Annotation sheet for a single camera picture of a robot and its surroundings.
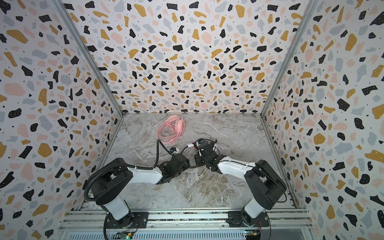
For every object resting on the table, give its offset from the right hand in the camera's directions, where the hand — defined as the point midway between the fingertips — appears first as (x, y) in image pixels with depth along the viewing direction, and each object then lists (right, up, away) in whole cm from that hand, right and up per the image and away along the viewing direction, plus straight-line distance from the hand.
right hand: (196, 153), depth 90 cm
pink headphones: (-20, +13, +20) cm, 31 cm away
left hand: (-2, -3, -1) cm, 4 cm away
